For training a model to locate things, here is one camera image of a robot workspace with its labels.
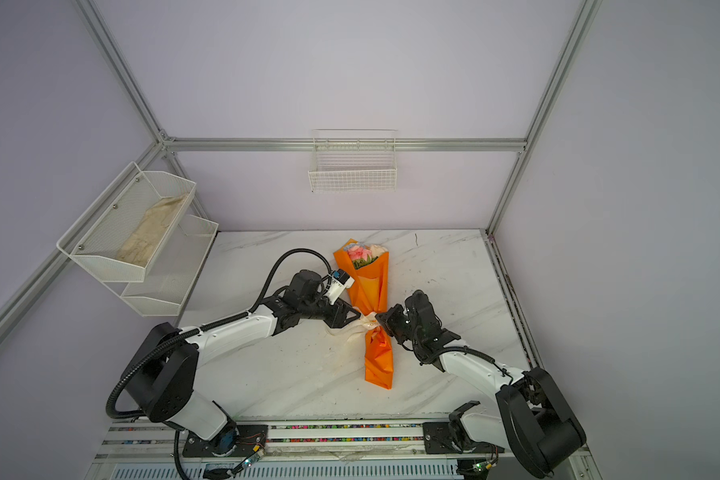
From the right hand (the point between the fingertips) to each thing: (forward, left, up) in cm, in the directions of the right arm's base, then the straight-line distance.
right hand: (371, 315), depth 83 cm
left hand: (0, +5, +1) cm, 5 cm away
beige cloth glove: (+9, +60, +20) cm, 64 cm away
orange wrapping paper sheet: (+16, +1, -9) cm, 19 cm away
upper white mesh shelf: (+11, +64, +23) cm, 69 cm away
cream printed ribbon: (0, +5, -9) cm, 10 cm away
